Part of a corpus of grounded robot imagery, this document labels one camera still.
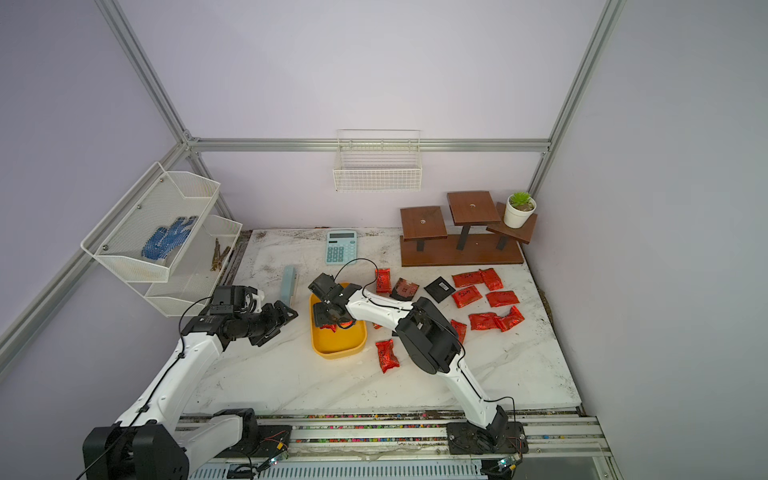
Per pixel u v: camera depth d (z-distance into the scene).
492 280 1.04
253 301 0.74
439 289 1.04
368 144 0.93
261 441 0.72
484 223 1.02
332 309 0.69
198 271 0.93
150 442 0.38
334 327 0.92
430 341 0.55
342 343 0.86
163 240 0.77
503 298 1.01
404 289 1.03
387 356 0.85
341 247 1.12
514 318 0.93
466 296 1.01
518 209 0.93
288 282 1.02
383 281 1.02
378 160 0.95
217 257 0.95
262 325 0.72
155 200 0.76
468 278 1.04
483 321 0.93
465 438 0.73
